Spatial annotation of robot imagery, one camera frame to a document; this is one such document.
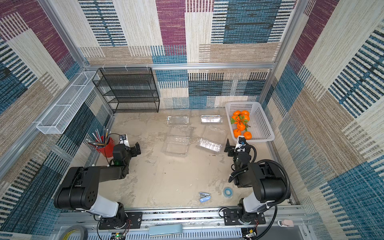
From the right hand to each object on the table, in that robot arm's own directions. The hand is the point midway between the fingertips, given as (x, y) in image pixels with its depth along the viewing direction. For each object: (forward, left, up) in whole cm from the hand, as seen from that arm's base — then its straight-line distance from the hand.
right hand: (237, 141), depth 91 cm
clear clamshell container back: (+26, +13, -9) cm, 31 cm away
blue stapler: (-28, +21, -9) cm, 36 cm away
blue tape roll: (-25, +7, -9) cm, 28 cm away
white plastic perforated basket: (+19, -20, -7) cm, 28 cm away
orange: (+9, -10, -7) cm, 15 cm away
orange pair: (+19, -2, 0) cm, 19 cm away
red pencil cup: (-2, +79, +1) cm, 79 cm away
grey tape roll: (-43, +77, -6) cm, 88 cm away
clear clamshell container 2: (+11, +13, -13) cm, 21 cm away
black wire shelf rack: (+39, +72, +10) cm, 83 cm away
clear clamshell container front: (+7, +37, -8) cm, 39 cm away
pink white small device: (-41, -15, -5) cm, 44 cm away
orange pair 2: (+14, -6, -3) cm, 16 cm away
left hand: (+1, +66, -2) cm, 66 cm away
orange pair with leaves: (+19, -8, +2) cm, 21 cm away
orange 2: (+11, -3, -5) cm, 12 cm away
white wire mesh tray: (-2, +90, +25) cm, 93 cm away
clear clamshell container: (+17, +37, +1) cm, 41 cm away
